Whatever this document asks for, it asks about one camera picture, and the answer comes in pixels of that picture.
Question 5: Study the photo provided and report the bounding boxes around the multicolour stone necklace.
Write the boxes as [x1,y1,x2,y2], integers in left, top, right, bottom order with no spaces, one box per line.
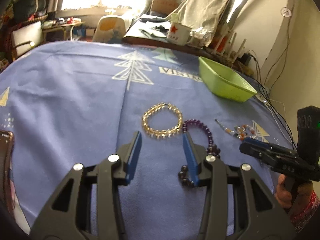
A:
[215,119,258,141]

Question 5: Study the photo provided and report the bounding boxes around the dark bead bracelet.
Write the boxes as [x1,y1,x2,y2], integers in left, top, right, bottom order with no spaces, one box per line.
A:
[177,144,222,188]

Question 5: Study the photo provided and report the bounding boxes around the purple bead bracelet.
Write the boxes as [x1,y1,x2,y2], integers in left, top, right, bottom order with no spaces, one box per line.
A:
[182,119,215,147]

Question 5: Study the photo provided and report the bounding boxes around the yellow crystal bead bracelet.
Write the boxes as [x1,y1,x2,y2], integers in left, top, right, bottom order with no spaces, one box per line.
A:
[141,102,184,141]

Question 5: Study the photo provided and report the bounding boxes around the right hand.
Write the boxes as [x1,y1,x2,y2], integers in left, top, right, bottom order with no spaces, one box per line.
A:
[275,174,313,213]

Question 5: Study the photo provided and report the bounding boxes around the red patterned sleeve cuff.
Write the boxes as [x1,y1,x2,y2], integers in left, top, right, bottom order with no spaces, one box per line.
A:
[290,191,319,232]

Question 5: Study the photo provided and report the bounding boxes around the green plastic basket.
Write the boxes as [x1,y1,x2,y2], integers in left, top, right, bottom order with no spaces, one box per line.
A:
[199,57,257,102]

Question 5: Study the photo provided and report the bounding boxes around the black power adapter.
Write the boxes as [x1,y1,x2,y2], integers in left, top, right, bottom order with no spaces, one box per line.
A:
[239,53,252,67]

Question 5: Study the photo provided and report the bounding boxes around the blue patterned bed sheet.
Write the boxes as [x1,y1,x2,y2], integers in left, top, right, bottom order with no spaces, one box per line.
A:
[1,42,288,239]

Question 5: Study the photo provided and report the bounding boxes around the clear plastic bag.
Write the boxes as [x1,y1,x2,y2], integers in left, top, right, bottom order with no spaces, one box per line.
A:
[191,27,212,47]

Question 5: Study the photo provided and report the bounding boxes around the white enamel star mug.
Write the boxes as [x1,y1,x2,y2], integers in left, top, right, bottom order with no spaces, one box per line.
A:
[166,22,194,46]

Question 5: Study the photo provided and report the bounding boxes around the cloth-covered monitor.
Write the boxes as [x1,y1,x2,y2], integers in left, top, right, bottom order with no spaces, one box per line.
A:
[166,0,234,46]

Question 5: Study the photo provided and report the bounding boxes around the dark wooden desk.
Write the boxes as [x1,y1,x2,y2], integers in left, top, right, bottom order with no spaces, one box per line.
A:
[122,15,238,66]

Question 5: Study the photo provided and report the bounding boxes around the cardboard box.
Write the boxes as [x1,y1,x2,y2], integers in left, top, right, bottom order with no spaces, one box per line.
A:
[150,0,179,15]

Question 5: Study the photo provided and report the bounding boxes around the white yellow chair back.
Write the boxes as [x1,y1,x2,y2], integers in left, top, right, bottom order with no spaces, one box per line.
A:
[92,15,126,44]

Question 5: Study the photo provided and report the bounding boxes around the white cushioned armchair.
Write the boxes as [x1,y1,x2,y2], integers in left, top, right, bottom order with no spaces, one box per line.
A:
[11,21,44,61]

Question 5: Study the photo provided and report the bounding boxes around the small side table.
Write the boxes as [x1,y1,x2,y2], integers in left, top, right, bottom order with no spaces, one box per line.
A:
[41,21,85,42]

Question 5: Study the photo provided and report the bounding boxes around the dark green duffel bag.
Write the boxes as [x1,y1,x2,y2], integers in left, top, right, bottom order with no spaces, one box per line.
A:
[13,0,47,22]

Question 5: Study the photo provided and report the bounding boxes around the white charger cable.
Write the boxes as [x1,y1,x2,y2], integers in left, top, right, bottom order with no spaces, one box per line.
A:
[256,93,293,143]

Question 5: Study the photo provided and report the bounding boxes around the black wall cables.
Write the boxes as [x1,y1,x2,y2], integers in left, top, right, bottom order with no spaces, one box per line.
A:
[246,0,298,145]

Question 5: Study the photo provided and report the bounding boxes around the round white wall hook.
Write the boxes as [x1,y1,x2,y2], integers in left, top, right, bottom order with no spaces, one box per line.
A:
[280,7,292,18]

